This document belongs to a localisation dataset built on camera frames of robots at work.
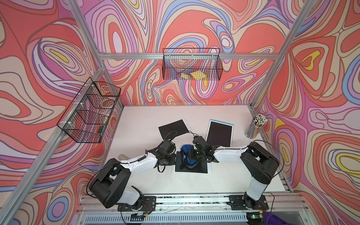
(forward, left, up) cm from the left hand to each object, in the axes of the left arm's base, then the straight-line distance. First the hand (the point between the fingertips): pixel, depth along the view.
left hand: (175, 161), depth 88 cm
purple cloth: (-30, -46, +4) cm, 56 cm away
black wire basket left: (+11, +48, +28) cm, 57 cm away
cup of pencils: (+18, -52, +16) cm, 58 cm away
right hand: (+2, -8, -1) cm, 8 cm away
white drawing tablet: (-4, -17, -1) cm, 18 cm away
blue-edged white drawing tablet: (+21, -32, 0) cm, 39 cm away
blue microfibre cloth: (-1, -7, +2) cm, 8 cm away
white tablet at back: (+26, +2, 0) cm, 26 cm away
